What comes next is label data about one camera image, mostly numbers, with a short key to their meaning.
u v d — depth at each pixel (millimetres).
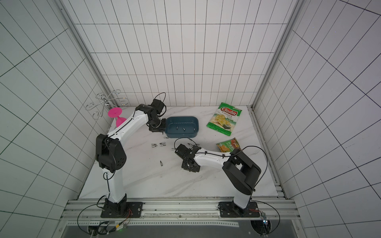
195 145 969
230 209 654
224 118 1104
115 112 782
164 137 1008
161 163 896
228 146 949
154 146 957
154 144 974
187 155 670
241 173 455
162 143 976
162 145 974
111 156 508
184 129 1051
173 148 976
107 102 837
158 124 782
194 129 1043
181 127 1067
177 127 1063
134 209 728
